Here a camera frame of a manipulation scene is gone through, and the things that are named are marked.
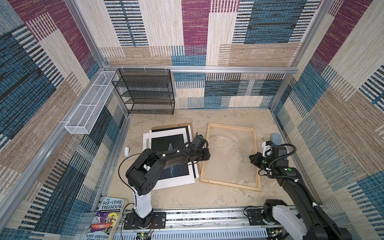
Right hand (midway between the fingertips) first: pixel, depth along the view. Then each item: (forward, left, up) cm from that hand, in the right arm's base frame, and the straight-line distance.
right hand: (249, 158), depth 83 cm
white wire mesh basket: (+11, +82, +25) cm, 86 cm away
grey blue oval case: (+18, -25, -8) cm, 32 cm away
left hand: (+6, +20, -5) cm, 21 cm away
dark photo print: (+17, +50, -10) cm, 54 cm away
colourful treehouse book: (-27, +73, -7) cm, 78 cm away
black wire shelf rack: (+53, +64, +7) cm, 83 cm away
